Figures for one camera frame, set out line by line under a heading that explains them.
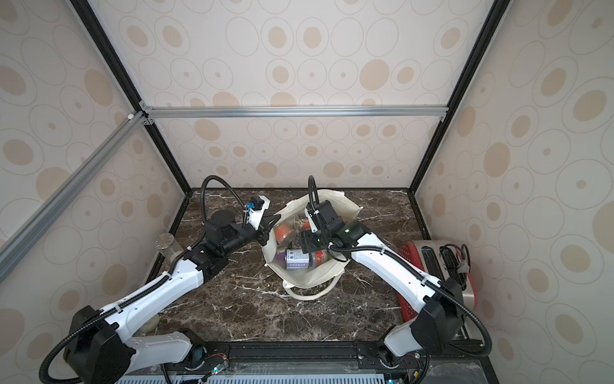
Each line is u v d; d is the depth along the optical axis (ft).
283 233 2.81
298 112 3.01
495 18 2.25
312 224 2.28
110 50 2.45
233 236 1.96
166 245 2.73
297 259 2.78
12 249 1.67
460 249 2.39
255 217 2.08
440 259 2.49
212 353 2.41
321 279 2.38
